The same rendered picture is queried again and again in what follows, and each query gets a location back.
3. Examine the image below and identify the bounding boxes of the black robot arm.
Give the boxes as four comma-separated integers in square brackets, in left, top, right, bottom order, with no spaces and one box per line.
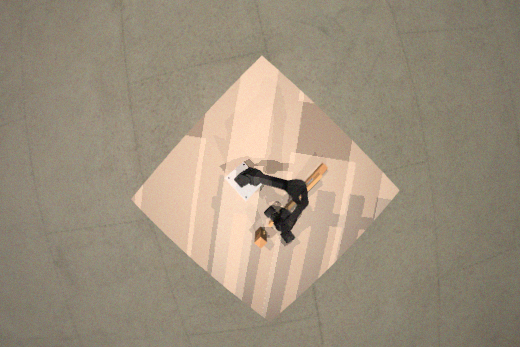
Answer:
[234,167,309,243]

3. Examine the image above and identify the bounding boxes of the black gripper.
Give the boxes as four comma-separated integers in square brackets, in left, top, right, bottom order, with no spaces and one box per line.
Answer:
[264,206,283,221]

